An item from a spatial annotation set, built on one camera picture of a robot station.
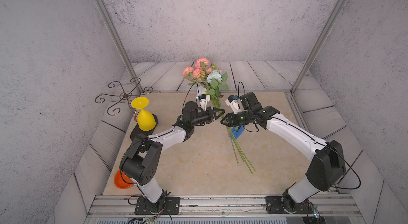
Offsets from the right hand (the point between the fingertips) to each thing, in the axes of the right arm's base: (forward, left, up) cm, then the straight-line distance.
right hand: (223, 121), depth 79 cm
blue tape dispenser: (+5, -9, -18) cm, 20 cm away
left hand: (+3, -2, +3) cm, 5 cm away
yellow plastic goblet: (-2, +37, +4) cm, 37 cm away
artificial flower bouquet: (+21, +11, +13) cm, 27 cm away
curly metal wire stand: (+7, +47, +11) cm, 48 cm away
